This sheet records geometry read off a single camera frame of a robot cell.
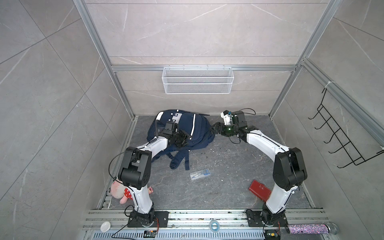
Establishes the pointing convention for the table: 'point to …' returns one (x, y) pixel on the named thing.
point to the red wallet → (260, 190)
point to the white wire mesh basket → (195, 80)
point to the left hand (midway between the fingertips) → (191, 134)
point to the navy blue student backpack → (200, 126)
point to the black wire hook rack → (338, 136)
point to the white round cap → (105, 226)
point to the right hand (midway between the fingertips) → (213, 128)
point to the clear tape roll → (218, 226)
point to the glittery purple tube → (329, 228)
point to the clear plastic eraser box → (200, 174)
